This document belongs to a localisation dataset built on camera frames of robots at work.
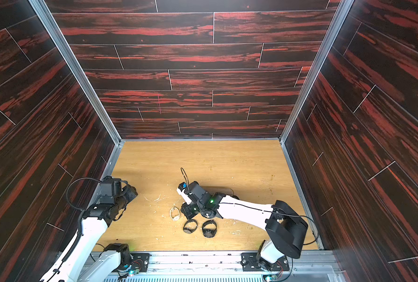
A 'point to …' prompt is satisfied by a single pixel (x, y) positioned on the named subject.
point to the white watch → (174, 213)
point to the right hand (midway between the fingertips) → (185, 206)
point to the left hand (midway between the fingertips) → (134, 189)
